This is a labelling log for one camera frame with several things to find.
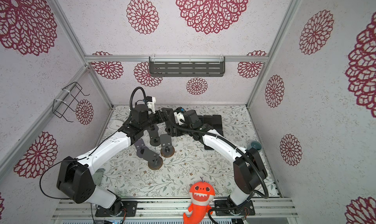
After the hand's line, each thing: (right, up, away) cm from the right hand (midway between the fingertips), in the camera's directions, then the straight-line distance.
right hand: (169, 127), depth 81 cm
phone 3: (+23, -15, +15) cm, 32 cm away
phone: (+1, +7, -8) cm, 11 cm away
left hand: (0, +8, -1) cm, 9 cm away
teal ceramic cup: (+52, -11, +9) cm, 54 cm away
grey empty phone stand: (-19, -13, +10) cm, 25 cm away
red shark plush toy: (+17, -32, -11) cm, 38 cm away
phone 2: (+31, +3, +32) cm, 45 cm away
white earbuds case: (-42, 0, +25) cm, 49 cm away
